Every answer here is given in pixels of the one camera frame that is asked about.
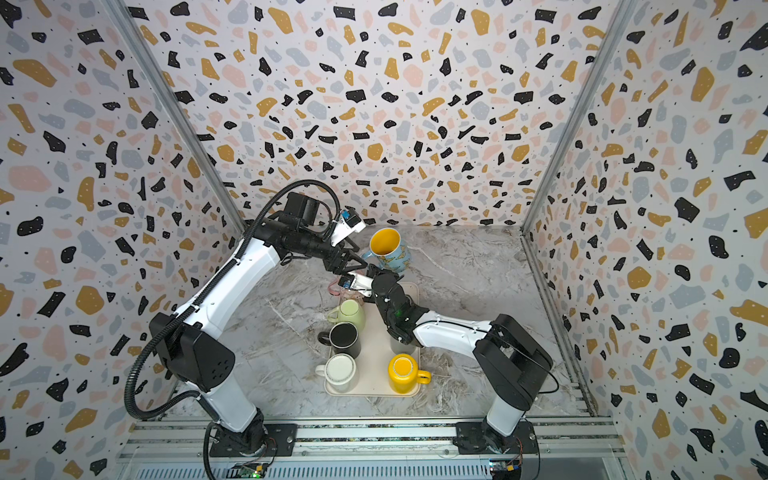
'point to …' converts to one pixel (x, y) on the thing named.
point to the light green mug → (349, 311)
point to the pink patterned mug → (343, 294)
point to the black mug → (343, 338)
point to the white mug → (339, 372)
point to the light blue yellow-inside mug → (386, 246)
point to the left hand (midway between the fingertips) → (360, 251)
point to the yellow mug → (404, 375)
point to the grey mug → (399, 347)
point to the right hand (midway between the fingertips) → (371, 258)
